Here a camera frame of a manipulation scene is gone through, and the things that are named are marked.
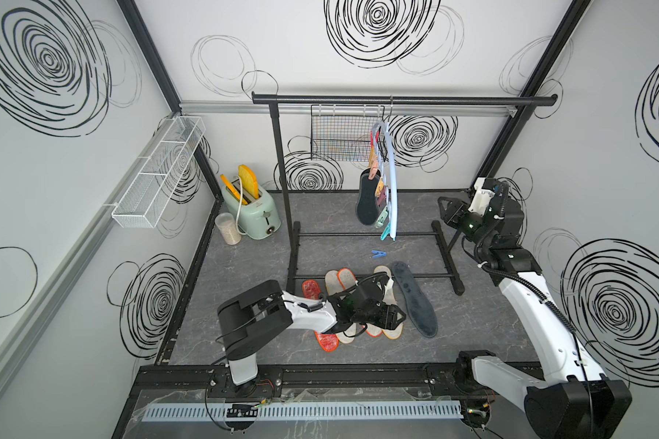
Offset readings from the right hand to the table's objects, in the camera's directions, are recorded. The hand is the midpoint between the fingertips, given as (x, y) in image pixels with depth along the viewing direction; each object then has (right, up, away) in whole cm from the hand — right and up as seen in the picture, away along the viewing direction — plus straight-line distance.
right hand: (446, 200), depth 72 cm
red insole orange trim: (-32, -42, +8) cm, 53 cm away
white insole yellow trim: (-12, -31, +16) cm, 37 cm away
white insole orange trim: (-30, -28, +18) cm, 45 cm away
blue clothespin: (-14, -18, +27) cm, 35 cm away
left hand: (-10, -34, +8) cm, 37 cm away
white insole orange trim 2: (-26, -25, +19) cm, 41 cm away
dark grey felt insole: (-2, -35, +15) cm, 38 cm away
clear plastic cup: (-68, -8, +24) cm, 73 cm away
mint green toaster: (-56, -5, +24) cm, 61 cm away
